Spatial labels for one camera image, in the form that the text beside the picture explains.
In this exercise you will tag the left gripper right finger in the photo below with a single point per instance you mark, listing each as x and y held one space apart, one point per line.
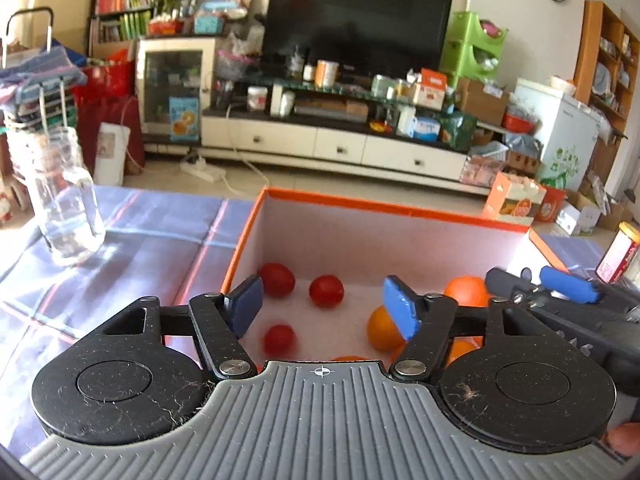
424 322

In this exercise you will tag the orange fruit gift box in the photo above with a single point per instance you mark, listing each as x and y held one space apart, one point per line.
514 199

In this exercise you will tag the red canister yellow lid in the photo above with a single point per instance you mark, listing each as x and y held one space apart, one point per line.
619 254

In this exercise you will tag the blue plaid tablecloth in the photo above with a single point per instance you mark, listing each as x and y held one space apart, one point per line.
167 245

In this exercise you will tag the white glass door cabinet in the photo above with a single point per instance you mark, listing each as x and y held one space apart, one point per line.
174 80

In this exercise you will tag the white TV cabinet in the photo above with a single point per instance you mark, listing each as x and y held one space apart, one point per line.
322 144

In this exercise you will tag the trolley with folded cloths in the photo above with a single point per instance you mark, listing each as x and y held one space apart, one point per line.
37 85

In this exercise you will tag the white power strip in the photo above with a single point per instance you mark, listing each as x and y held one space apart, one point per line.
203 170

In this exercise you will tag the orange fruit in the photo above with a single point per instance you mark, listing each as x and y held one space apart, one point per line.
624 439
461 346
382 333
468 291
348 359

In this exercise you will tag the clear glass jar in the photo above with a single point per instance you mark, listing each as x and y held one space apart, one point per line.
62 194

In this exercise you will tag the green plastic stacking bins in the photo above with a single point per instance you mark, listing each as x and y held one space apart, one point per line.
472 49

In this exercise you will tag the black flat television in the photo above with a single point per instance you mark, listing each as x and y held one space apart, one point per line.
366 37

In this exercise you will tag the orange white medicine box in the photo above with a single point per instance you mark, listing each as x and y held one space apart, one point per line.
430 91

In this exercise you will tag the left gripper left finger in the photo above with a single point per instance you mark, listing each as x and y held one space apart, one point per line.
219 322

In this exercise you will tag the red tomato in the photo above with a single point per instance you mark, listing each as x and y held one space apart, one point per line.
277 280
326 291
279 340

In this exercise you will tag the dark bookshelf with books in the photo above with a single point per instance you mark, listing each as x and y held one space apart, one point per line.
115 22

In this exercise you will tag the white chest freezer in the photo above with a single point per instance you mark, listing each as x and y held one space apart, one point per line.
567 130

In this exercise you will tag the brown cardboard box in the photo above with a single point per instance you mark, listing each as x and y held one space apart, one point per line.
485 102

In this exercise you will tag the wooden shelf unit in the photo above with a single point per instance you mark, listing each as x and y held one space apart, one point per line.
605 76

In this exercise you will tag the orange cardboard box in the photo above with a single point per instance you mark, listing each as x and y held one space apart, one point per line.
362 242

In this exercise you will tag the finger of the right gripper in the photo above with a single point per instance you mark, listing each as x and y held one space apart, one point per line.
502 284
574 288

